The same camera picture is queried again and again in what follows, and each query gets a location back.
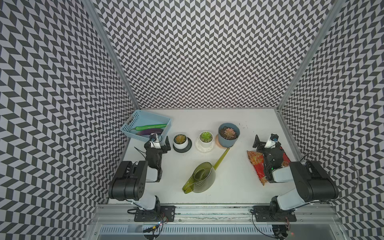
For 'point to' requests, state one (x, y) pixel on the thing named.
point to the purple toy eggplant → (150, 131)
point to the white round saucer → (204, 147)
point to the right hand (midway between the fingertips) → (263, 138)
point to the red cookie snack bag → (257, 160)
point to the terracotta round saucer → (218, 144)
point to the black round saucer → (183, 150)
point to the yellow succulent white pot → (180, 141)
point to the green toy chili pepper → (141, 128)
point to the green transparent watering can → (204, 176)
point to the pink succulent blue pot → (228, 133)
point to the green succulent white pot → (206, 138)
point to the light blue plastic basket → (142, 118)
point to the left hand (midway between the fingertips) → (159, 138)
